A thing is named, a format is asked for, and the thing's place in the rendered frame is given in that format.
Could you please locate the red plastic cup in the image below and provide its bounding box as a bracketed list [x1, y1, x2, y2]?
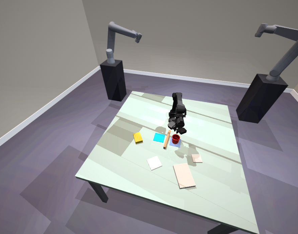
[172, 134, 180, 144]

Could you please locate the yellow rectangular block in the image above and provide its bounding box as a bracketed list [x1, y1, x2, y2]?
[133, 132, 143, 144]

